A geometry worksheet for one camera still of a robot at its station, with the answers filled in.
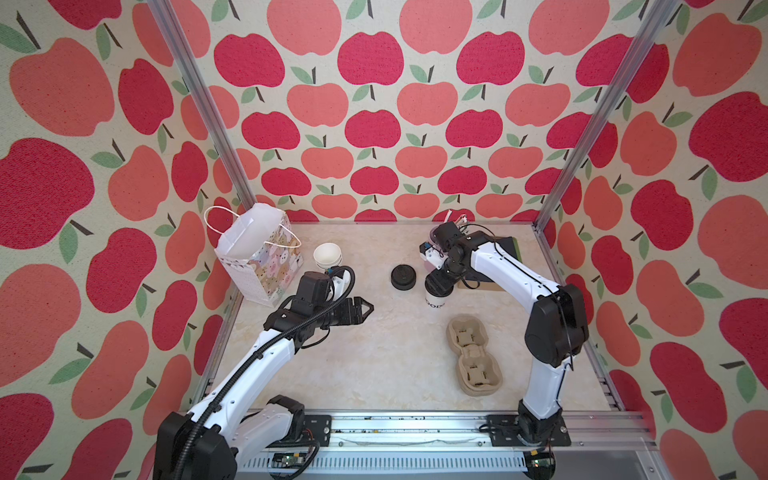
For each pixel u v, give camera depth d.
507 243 1.11
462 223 0.93
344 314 0.69
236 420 0.43
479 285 0.72
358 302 0.71
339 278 0.72
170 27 0.71
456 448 0.73
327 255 0.98
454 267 0.77
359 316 0.70
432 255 0.84
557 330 0.52
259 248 0.80
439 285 0.80
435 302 0.95
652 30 0.72
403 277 1.01
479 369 0.80
